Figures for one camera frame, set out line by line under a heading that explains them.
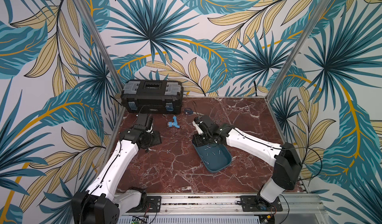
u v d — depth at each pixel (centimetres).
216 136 57
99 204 37
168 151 90
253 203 73
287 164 44
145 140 64
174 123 102
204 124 63
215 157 89
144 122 60
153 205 73
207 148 93
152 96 99
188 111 110
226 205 75
